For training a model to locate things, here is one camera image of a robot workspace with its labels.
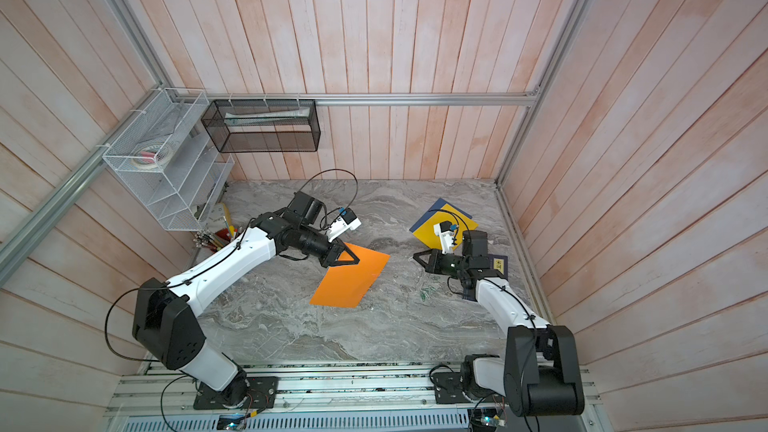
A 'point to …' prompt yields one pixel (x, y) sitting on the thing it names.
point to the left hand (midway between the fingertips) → (353, 265)
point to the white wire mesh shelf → (186, 189)
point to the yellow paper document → (458, 223)
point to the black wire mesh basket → (263, 125)
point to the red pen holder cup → (223, 237)
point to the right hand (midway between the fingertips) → (416, 254)
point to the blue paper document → (435, 207)
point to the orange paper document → (346, 285)
